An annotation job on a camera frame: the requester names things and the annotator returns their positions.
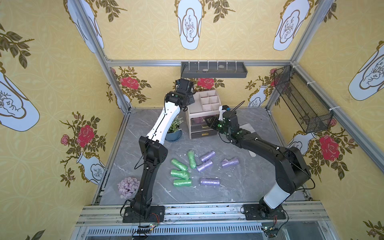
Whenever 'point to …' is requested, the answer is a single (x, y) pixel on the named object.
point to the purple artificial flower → (127, 186)
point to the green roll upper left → (179, 165)
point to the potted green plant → (174, 133)
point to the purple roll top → (211, 155)
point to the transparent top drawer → (198, 121)
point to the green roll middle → (180, 174)
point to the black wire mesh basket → (311, 111)
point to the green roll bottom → (179, 183)
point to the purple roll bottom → (209, 181)
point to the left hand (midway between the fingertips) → (191, 99)
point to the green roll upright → (191, 154)
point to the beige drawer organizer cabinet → (206, 104)
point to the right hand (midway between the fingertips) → (205, 120)
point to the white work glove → (247, 127)
